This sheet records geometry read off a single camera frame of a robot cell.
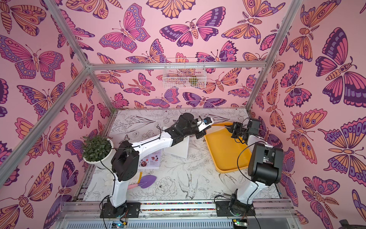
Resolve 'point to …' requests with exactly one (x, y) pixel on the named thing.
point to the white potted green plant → (97, 150)
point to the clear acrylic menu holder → (181, 149)
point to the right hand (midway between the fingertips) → (227, 122)
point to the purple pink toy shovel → (146, 182)
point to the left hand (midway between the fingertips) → (211, 125)
